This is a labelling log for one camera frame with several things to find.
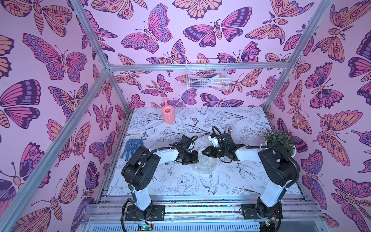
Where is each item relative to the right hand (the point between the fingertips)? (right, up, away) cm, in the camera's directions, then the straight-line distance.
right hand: (203, 151), depth 92 cm
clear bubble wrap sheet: (+1, -7, -5) cm, 9 cm away
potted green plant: (+42, +9, -12) cm, 45 cm away
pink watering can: (-25, +27, +14) cm, 39 cm away
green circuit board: (-32, -34, -21) cm, 51 cm away
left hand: (-2, -6, -2) cm, 6 cm away
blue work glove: (-48, +3, +8) cm, 49 cm away
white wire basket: (+3, +50, +3) cm, 51 cm away
